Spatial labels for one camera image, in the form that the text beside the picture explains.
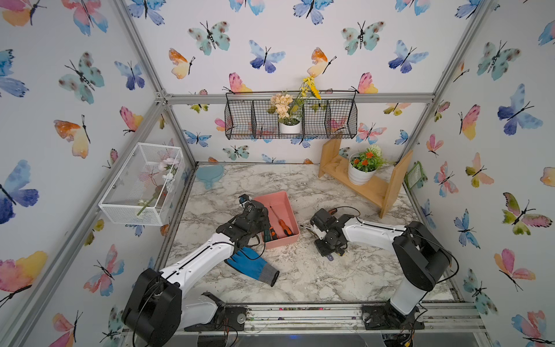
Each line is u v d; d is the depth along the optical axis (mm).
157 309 398
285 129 910
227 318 741
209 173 1178
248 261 844
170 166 759
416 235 493
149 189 737
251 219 660
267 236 903
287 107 821
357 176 964
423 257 461
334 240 666
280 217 991
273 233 931
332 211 1007
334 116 988
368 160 886
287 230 929
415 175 1105
